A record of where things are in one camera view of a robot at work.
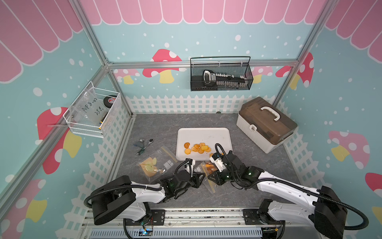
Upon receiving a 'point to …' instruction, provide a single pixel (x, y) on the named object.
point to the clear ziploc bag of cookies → (157, 163)
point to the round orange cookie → (188, 151)
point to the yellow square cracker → (204, 147)
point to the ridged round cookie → (195, 148)
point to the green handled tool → (143, 150)
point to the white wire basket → (95, 130)
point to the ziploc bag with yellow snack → (207, 168)
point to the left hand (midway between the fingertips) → (204, 177)
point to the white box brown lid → (268, 127)
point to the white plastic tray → (199, 143)
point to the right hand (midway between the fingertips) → (209, 177)
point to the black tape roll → (108, 101)
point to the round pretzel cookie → (186, 145)
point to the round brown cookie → (201, 151)
